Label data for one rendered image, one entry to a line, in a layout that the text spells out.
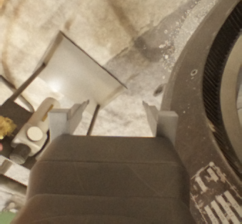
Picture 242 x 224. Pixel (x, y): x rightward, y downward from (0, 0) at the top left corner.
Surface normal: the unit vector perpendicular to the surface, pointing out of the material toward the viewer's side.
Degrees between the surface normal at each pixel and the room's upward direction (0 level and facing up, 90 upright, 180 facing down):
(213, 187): 90
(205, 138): 90
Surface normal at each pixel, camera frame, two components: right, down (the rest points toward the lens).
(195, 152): -0.73, -0.58
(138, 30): -0.13, 0.64
